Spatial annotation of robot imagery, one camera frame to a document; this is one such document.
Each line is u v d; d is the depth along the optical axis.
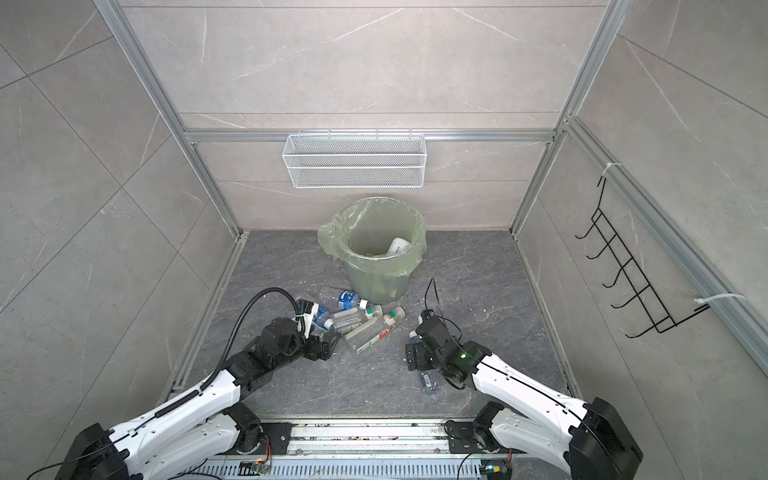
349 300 0.93
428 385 0.78
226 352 0.56
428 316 0.74
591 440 0.40
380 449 0.73
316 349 0.72
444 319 0.72
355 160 1.00
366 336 0.92
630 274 0.68
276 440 0.74
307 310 0.71
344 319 0.94
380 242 1.01
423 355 0.73
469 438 0.76
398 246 0.93
